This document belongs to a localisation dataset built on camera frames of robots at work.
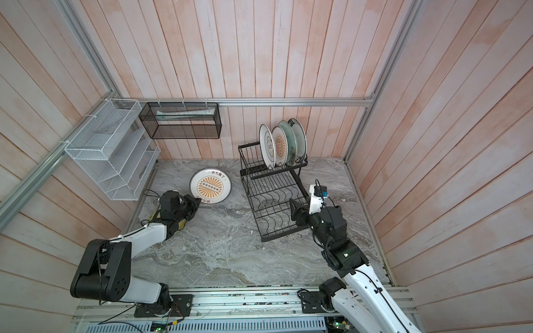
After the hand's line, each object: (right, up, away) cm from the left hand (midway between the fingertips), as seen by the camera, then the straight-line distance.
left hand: (203, 200), depth 91 cm
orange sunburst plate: (+35, +24, -4) cm, 42 cm away
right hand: (+40, +3, -20) cm, 44 cm away
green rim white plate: (+43, +21, -8) cm, 48 cm away
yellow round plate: (-10, -3, -21) cm, 23 cm away
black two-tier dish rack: (+31, +3, +13) cm, 33 cm away
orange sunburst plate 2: (+2, +6, +6) cm, 9 cm away
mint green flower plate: (+39, +22, -6) cm, 45 cm away
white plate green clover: (+29, +25, 0) cm, 38 cm away
